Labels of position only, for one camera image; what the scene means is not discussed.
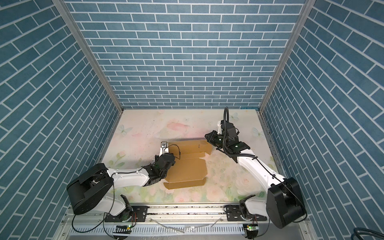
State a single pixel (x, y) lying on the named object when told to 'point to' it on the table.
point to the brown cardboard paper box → (188, 169)
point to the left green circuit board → (123, 229)
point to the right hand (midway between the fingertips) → (203, 134)
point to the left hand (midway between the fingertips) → (169, 151)
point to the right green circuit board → (252, 228)
